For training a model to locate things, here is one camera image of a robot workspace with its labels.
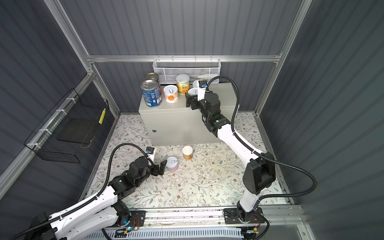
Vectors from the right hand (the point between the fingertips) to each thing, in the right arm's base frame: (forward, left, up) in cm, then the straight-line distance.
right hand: (195, 91), depth 75 cm
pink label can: (-23, +15, -34) cm, 44 cm away
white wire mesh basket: (+54, -1, -18) cm, 57 cm away
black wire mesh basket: (-20, +63, -9) cm, 67 cm away
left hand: (-24, +20, -26) cm, 41 cm away
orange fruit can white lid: (-15, +6, -33) cm, 37 cm away
